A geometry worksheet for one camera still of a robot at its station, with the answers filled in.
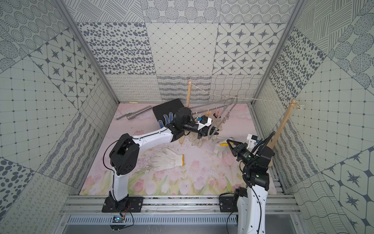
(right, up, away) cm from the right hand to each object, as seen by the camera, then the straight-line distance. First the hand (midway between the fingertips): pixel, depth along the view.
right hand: (225, 142), depth 73 cm
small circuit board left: (-55, -38, -2) cm, 67 cm away
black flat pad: (-42, +18, +37) cm, 59 cm away
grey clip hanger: (+7, +23, +8) cm, 25 cm away
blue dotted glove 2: (-35, +10, +28) cm, 46 cm away
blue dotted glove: (-33, -13, +17) cm, 40 cm away
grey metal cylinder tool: (-64, +14, +35) cm, 74 cm away
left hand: (-2, +4, -4) cm, 6 cm away
